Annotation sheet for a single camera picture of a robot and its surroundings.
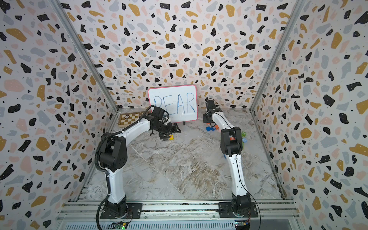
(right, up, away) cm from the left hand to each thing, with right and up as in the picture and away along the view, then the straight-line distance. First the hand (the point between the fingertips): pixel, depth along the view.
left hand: (178, 133), depth 93 cm
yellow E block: (-5, -3, +8) cm, 10 cm away
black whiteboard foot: (+3, +7, +17) cm, 19 cm away
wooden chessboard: (-42, +9, +18) cm, 47 cm away
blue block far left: (+21, +2, +17) cm, 27 cm away
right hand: (+22, +10, +19) cm, 31 cm away
